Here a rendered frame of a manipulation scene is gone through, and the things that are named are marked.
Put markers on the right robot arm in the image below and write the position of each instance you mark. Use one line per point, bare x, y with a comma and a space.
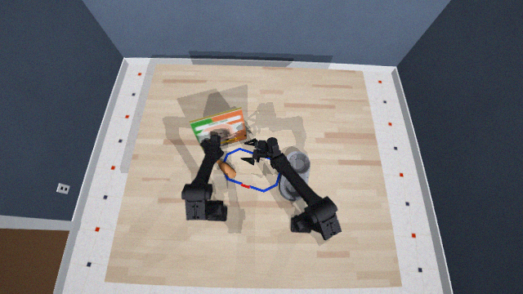
323, 217

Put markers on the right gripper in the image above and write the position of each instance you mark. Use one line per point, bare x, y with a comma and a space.
251, 160

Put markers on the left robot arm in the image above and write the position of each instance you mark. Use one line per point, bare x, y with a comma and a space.
197, 193

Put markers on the orange and green puppy food bag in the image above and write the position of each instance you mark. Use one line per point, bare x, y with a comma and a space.
229, 125

